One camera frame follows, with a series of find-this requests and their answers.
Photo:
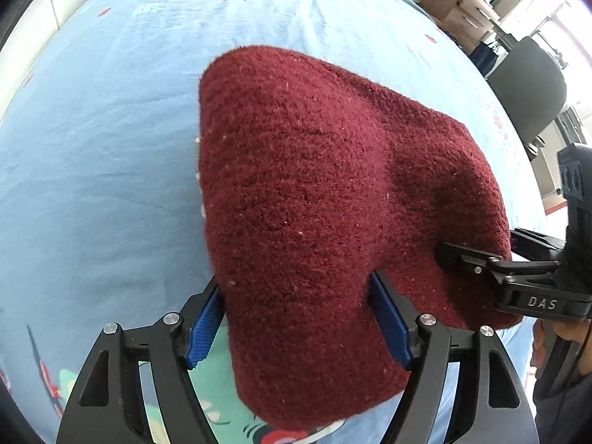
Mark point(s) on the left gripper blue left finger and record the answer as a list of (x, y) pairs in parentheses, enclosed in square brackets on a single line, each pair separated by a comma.
[(106, 403)]

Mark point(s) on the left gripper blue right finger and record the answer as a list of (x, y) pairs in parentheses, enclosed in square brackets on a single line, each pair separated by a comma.
[(490, 404)]

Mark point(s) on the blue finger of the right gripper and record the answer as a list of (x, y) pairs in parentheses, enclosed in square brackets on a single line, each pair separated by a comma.
[(461, 259), (533, 245)]

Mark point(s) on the dark red knit sweater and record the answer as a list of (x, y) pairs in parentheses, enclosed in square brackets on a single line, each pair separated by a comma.
[(312, 177)]

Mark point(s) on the black office chair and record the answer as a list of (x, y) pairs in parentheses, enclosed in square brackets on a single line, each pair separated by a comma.
[(530, 85)]

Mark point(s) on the blue cartoon bed sheet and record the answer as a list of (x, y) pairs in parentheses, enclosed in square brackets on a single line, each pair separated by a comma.
[(101, 217)]

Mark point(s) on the wooden drawer cabinet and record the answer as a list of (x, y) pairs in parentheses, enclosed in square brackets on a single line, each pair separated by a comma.
[(467, 22)]

